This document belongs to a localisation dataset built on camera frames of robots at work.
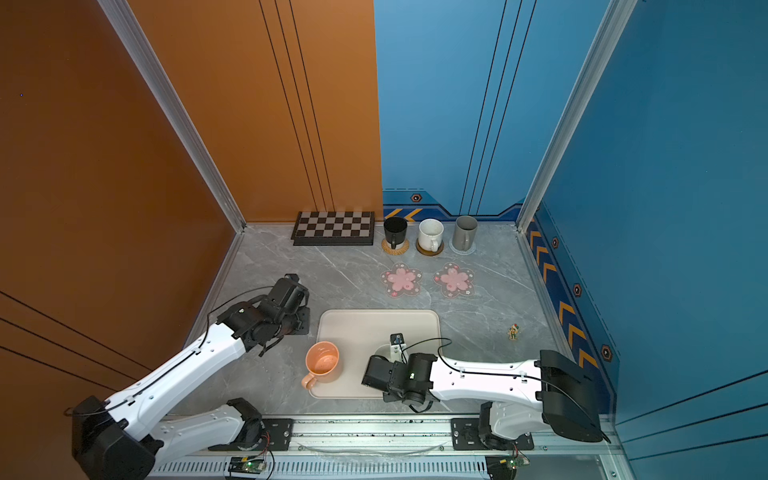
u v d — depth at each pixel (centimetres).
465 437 72
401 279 104
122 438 38
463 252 111
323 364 84
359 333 92
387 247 112
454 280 103
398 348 69
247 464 71
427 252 110
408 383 52
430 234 105
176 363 45
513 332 90
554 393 40
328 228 116
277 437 74
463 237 105
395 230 105
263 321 54
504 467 70
